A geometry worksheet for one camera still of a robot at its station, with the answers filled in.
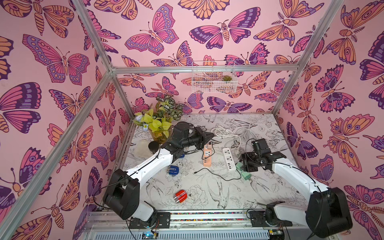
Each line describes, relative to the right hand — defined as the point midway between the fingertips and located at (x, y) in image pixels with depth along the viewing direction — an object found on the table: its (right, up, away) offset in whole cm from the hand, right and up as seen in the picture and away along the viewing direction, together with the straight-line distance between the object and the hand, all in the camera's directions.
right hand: (237, 158), depth 86 cm
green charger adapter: (+5, -10, +2) cm, 12 cm away
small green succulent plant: (-5, +49, +7) cm, 50 cm away
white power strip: (-4, -3, +5) cm, 7 cm away
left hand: (-14, +15, -12) cm, 24 cm away
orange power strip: (-17, -4, +6) cm, 19 cm away
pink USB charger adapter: (-16, +6, +6) cm, 18 cm away
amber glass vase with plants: (-45, +23, -1) cm, 51 cm away
